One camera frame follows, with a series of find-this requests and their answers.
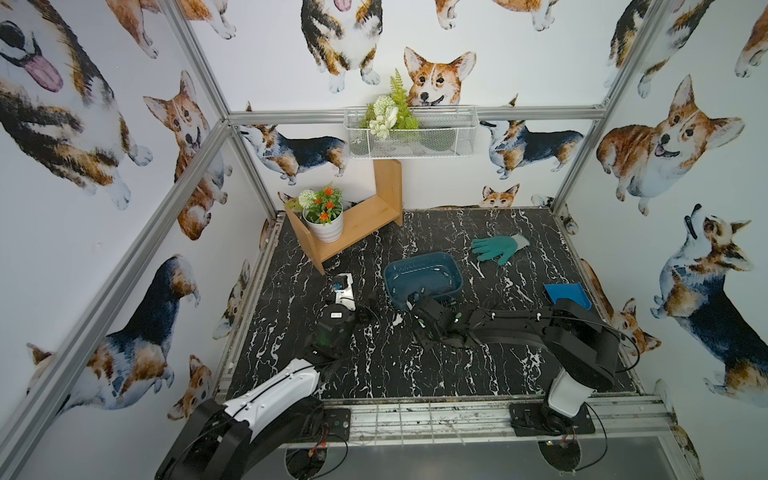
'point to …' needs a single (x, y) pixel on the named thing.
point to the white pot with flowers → (322, 211)
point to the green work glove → (503, 247)
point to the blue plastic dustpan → (571, 291)
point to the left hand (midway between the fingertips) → (362, 282)
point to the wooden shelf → (361, 218)
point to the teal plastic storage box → (437, 274)
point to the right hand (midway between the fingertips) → (424, 320)
